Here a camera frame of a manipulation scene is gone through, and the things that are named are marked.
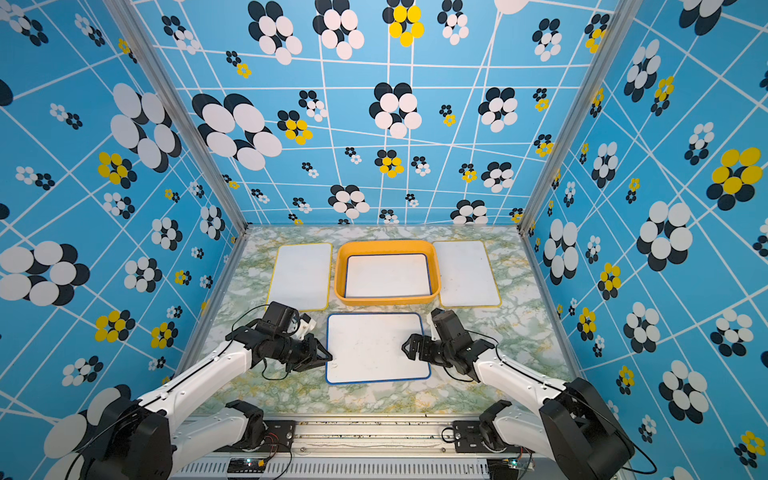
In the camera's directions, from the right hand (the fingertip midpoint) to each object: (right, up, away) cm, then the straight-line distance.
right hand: (418, 350), depth 86 cm
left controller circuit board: (-43, -24, -13) cm, 51 cm away
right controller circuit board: (+19, -22, -16) cm, 33 cm away
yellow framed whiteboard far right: (+18, +20, +19) cm, 33 cm away
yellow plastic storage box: (-18, +31, +30) cm, 46 cm away
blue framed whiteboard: (-11, +20, +20) cm, 31 cm away
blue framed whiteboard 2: (-15, +1, -1) cm, 15 cm away
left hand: (-23, +1, -6) cm, 24 cm away
